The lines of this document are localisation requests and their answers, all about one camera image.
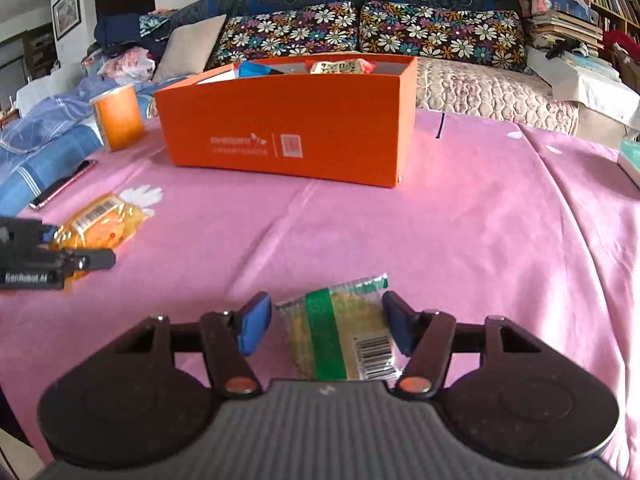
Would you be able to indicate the orange cardboard box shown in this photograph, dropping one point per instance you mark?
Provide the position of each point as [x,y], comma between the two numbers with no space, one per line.
[300,125]

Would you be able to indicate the red biscuit packet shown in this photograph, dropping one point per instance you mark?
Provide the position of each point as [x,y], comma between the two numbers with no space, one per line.
[340,67]

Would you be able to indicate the stack of books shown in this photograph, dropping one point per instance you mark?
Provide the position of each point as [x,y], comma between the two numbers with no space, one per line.
[565,20]

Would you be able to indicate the blue striped bedding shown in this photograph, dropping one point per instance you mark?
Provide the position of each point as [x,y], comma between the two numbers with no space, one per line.
[45,130]

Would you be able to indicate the white cloth covered box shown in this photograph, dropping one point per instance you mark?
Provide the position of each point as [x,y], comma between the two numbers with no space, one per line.
[590,90]

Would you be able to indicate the dark blue clothes pile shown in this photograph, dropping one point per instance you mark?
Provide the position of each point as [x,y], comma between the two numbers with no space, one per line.
[125,30]

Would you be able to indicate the red blanket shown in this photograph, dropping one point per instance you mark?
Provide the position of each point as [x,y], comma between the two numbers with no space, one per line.
[622,42]

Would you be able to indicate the orange cup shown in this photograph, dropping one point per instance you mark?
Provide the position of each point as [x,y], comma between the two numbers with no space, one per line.
[120,120]

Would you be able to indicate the black smartphone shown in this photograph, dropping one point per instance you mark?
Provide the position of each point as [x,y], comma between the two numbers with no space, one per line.
[62,185]

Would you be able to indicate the small framed wall picture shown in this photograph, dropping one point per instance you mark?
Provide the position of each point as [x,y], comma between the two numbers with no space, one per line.
[66,10]

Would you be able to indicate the pink and white plastic bag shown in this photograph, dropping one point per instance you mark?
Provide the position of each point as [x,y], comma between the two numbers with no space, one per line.
[127,62]

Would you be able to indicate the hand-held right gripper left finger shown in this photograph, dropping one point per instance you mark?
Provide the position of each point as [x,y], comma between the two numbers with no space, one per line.
[254,322]

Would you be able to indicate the clear orange snack packet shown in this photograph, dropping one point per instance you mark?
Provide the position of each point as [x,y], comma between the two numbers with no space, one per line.
[100,220]

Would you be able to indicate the floral sofa cushion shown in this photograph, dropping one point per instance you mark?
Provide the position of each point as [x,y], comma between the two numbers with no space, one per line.
[440,30]
[285,32]

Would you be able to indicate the beige quilted sofa cover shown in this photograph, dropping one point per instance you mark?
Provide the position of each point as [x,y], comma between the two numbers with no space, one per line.
[490,92]

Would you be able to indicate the clear green striped snack packet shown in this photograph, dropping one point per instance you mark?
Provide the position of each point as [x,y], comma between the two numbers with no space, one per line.
[325,330]

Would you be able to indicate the beige pillow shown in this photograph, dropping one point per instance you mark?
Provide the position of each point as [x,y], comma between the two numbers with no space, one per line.
[187,50]

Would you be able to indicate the purple floral tablecloth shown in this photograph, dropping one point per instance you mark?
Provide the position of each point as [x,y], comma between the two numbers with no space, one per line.
[475,240]

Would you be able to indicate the blue snack packet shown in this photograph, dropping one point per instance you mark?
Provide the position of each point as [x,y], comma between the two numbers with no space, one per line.
[257,70]

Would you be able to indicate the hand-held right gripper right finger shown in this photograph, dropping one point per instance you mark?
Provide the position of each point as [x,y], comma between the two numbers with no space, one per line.
[400,322]

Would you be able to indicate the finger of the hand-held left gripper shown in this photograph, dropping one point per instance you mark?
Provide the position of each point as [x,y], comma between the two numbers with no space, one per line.
[47,234]
[92,260]

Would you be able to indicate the teal tissue pack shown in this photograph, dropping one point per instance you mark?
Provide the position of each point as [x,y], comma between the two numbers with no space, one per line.
[631,160]

